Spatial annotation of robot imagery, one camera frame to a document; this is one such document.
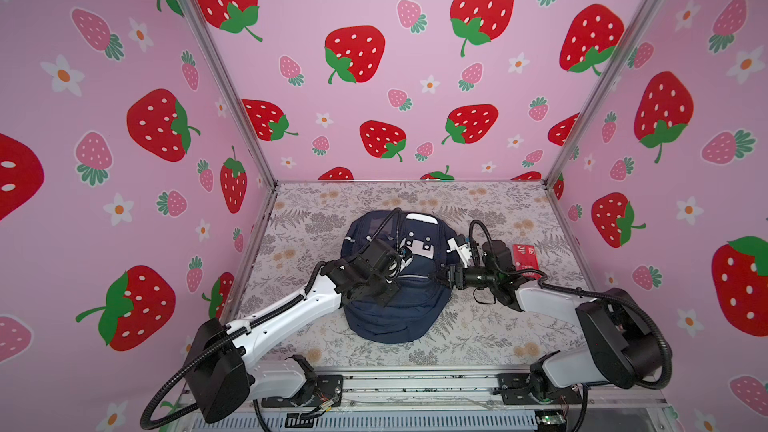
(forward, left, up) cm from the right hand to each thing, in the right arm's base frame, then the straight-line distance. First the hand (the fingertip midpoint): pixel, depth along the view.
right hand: (432, 276), depth 83 cm
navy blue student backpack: (+14, +3, -4) cm, 15 cm away
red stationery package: (+18, -33, -14) cm, 40 cm away
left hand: (-4, +11, +2) cm, 12 cm away
